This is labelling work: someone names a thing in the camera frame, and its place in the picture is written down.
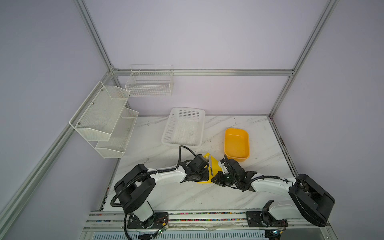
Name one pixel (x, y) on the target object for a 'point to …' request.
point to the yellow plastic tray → (236, 144)
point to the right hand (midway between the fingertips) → (210, 180)
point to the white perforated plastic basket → (184, 126)
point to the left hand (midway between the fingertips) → (207, 177)
